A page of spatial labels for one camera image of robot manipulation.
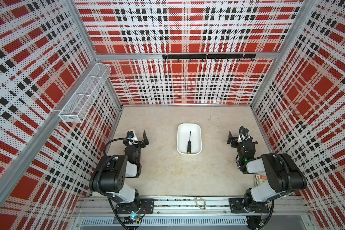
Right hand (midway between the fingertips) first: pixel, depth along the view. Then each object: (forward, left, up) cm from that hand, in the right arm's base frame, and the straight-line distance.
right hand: (237, 133), depth 91 cm
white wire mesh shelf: (+13, +105, +10) cm, 107 cm away
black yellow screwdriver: (-6, +32, -8) cm, 33 cm away
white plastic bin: (+8, +31, -10) cm, 33 cm away
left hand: (-2, +64, +2) cm, 64 cm away
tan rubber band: (-39, +28, -11) cm, 49 cm away
